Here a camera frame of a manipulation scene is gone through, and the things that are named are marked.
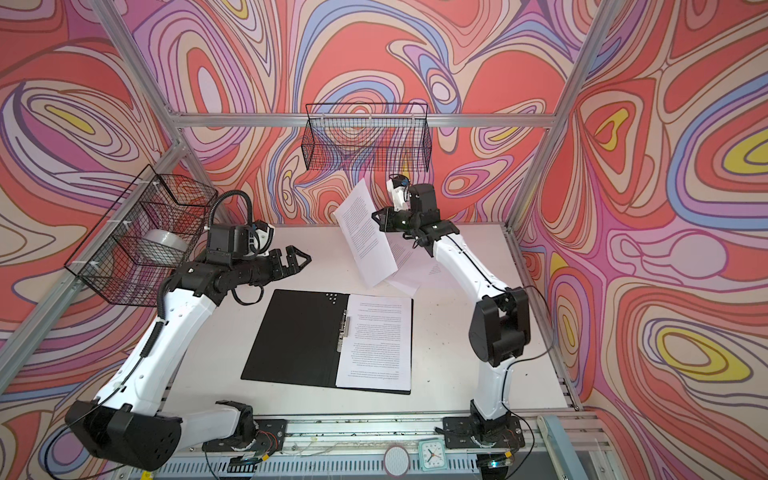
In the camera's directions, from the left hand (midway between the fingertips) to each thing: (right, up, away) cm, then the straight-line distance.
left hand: (301, 260), depth 74 cm
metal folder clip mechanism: (+8, -22, +17) cm, 29 cm away
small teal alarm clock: (+32, -46, -5) cm, 56 cm away
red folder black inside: (-5, -24, +17) cm, 30 cm away
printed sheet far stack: (+32, -2, +37) cm, 49 cm away
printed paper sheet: (+18, -25, +15) cm, 35 cm away
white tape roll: (-34, +6, -1) cm, 34 cm away
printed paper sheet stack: (+16, +4, +14) cm, 22 cm away
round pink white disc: (+24, -45, -8) cm, 52 cm away
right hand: (+18, +11, +10) cm, 24 cm away
